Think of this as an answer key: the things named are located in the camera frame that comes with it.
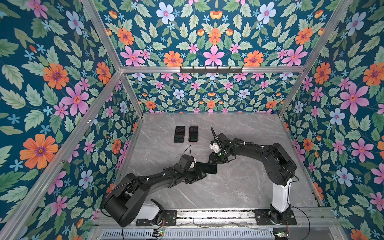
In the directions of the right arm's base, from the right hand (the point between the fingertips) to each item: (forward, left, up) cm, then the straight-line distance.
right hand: (211, 161), depth 92 cm
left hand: (-10, +3, +3) cm, 11 cm away
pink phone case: (+22, +8, 0) cm, 23 cm away
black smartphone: (-4, +2, -1) cm, 4 cm away
